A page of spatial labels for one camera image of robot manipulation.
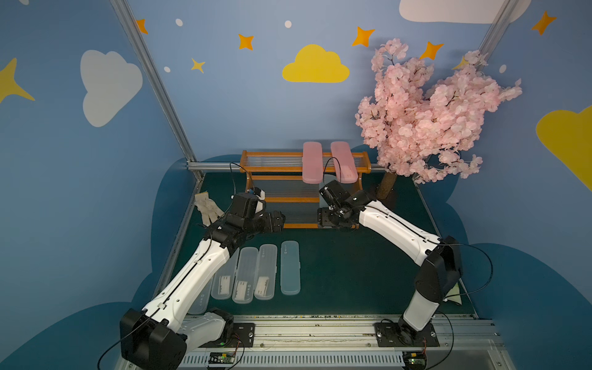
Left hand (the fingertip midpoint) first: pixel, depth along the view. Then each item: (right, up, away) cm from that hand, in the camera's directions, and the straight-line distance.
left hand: (274, 215), depth 78 cm
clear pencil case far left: (-25, -31, 0) cm, 40 cm away
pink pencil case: (+14, +19, +5) cm, 24 cm away
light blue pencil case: (+5, -21, +10) cm, 24 cm away
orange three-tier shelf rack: (0, +16, +23) cm, 28 cm away
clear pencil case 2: (-11, -25, +6) cm, 28 cm away
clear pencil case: (-19, -25, +6) cm, 32 cm away
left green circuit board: (-16, -45, -7) cm, 48 cm away
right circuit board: (+46, -46, -5) cm, 66 cm away
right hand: (+20, -1, +7) cm, 22 cm away
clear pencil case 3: (-4, -26, +6) cm, 27 cm away
